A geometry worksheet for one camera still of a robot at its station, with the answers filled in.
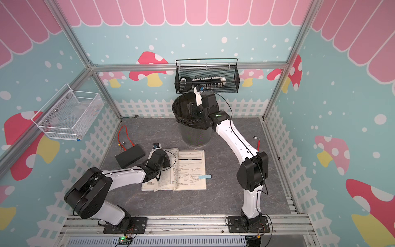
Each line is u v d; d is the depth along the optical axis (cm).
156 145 83
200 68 90
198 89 70
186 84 90
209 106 61
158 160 71
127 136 106
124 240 73
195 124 83
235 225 74
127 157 98
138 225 76
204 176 90
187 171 92
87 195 44
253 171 48
